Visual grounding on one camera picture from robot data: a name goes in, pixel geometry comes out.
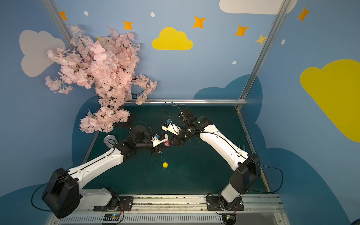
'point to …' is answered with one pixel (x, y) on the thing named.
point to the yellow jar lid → (165, 165)
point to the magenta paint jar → (167, 143)
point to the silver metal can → (110, 140)
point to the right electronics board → (228, 219)
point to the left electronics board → (111, 218)
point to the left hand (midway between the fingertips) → (168, 139)
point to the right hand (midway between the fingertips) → (173, 139)
